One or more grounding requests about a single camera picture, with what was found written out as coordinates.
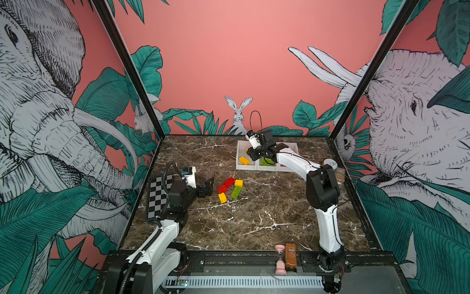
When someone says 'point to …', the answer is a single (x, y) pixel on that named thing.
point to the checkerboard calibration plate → (158, 197)
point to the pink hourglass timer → (280, 264)
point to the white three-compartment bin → (242, 147)
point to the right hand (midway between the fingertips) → (248, 147)
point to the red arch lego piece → (283, 165)
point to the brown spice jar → (340, 174)
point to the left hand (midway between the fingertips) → (207, 175)
